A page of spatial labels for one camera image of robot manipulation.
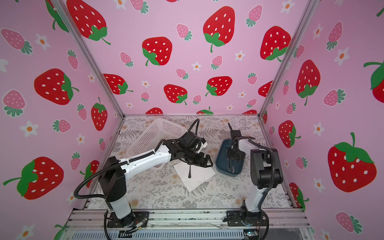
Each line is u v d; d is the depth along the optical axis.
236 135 0.81
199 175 0.89
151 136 1.04
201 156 0.70
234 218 0.73
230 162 0.94
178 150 0.59
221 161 0.96
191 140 0.64
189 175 0.89
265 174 0.49
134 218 0.73
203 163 0.70
